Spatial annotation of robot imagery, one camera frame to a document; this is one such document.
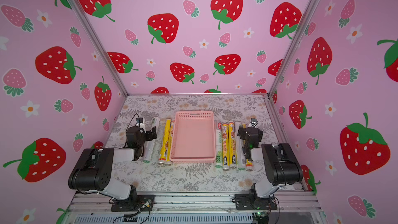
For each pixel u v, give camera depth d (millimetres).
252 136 722
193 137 954
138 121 800
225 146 900
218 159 837
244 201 731
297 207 730
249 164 837
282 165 490
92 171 459
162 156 859
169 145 911
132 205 675
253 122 811
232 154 866
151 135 880
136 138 732
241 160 832
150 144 901
